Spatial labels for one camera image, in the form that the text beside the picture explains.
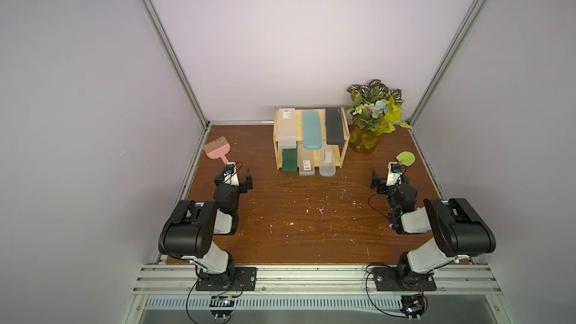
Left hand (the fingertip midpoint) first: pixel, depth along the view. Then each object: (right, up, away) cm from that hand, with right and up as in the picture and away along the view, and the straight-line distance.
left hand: (239, 168), depth 90 cm
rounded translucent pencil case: (+38, +2, +10) cm, 39 cm away
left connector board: (-1, -43, -18) cm, 47 cm away
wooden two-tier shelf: (+34, +16, 0) cm, 38 cm away
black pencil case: (+39, +17, 0) cm, 43 cm away
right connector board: (+61, -42, -20) cm, 77 cm away
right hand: (+62, 0, 0) cm, 62 cm away
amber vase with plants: (+58, +24, +4) cm, 63 cm away
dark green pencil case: (+21, +2, +10) cm, 23 cm away
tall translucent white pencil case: (+20, +12, -3) cm, 24 cm away
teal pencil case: (+30, +12, -5) cm, 33 cm away
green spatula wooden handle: (+78, +3, +16) cm, 80 cm away
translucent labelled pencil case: (+28, +1, +8) cm, 29 cm away
